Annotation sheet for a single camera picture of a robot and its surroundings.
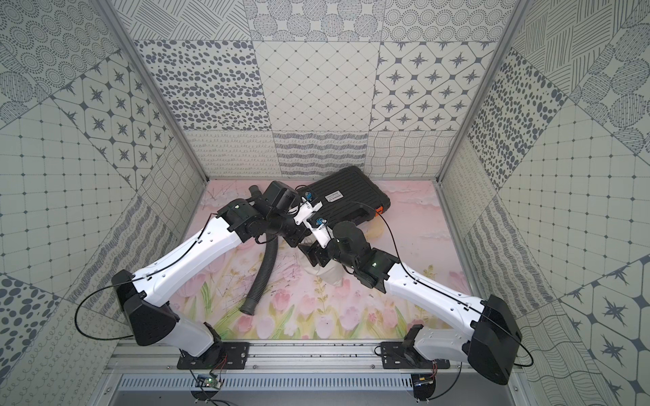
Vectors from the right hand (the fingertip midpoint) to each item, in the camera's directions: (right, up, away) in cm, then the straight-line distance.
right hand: (310, 238), depth 74 cm
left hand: (0, +5, -1) cm, 5 cm away
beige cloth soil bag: (+7, -13, +8) cm, 17 cm away
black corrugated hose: (-20, -24, +5) cm, 32 cm away
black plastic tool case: (+12, +13, +31) cm, 36 cm away
